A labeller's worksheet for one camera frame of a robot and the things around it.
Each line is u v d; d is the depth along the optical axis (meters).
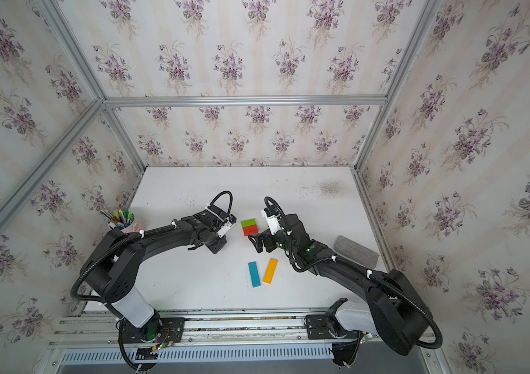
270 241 0.73
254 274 0.84
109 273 0.45
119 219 0.89
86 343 0.71
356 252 0.87
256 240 0.72
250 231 0.96
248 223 0.98
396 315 0.41
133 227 0.87
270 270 0.86
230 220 0.83
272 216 0.71
